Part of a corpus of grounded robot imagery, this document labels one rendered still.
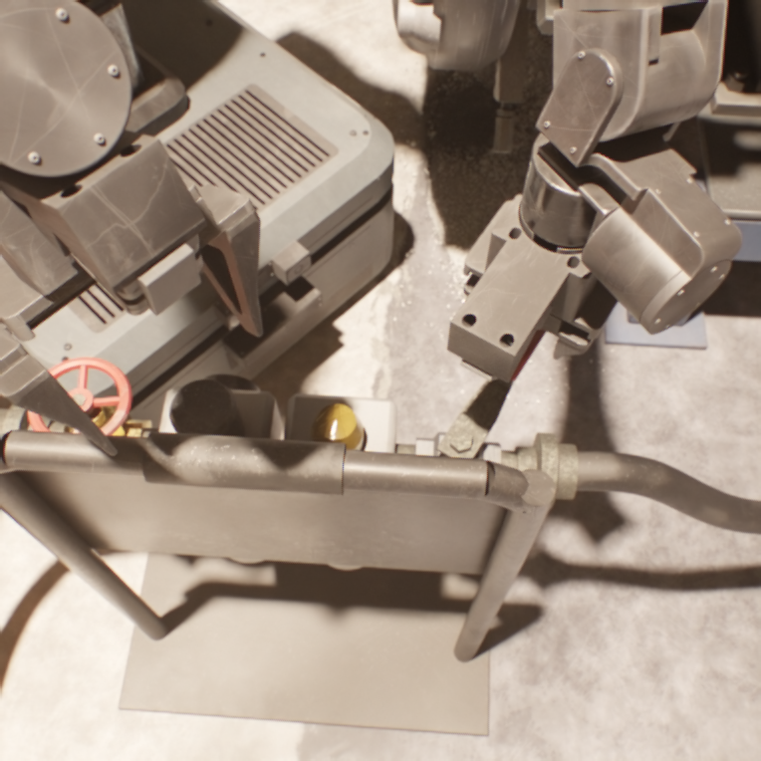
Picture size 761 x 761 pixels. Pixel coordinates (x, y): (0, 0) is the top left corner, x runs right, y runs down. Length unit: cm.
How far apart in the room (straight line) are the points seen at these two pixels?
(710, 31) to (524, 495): 28
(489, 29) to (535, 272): 43
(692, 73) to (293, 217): 62
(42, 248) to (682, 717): 91
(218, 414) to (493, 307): 21
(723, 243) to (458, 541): 33
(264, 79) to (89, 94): 86
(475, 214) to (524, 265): 81
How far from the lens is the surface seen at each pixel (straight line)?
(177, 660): 109
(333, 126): 111
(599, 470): 67
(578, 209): 52
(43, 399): 41
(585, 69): 48
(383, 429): 66
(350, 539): 71
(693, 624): 114
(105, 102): 32
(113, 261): 32
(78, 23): 32
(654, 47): 47
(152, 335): 97
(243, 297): 45
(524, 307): 52
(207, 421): 62
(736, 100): 119
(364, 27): 163
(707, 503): 75
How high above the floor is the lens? 106
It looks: 62 degrees down
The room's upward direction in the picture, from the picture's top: straight up
